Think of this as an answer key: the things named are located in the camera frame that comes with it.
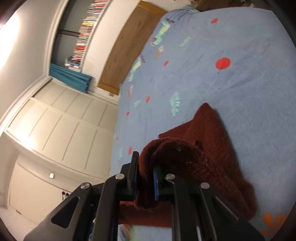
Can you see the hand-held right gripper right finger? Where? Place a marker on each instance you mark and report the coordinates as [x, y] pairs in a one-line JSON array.
[[156, 185]]

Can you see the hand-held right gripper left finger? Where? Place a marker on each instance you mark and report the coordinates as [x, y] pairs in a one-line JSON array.
[[133, 171]]

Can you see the dark red knitted sweater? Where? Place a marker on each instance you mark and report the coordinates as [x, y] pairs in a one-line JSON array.
[[208, 143]]

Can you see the white wardrobe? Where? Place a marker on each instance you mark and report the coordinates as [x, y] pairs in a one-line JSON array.
[[69, 129]]

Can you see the teal curtain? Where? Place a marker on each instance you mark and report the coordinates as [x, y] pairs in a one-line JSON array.
[[71, 77]]

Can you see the blue printed bed blanket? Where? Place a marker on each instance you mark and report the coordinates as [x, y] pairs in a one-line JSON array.
[[208, 81]]

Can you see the wooden headboard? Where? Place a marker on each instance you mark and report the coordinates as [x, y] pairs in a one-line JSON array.
[[124, 53]]

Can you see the row of books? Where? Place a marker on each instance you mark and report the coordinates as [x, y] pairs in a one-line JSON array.
[[84, 34]]

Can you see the white wall switch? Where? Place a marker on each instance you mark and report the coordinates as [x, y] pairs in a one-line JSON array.
[[52, 175]]

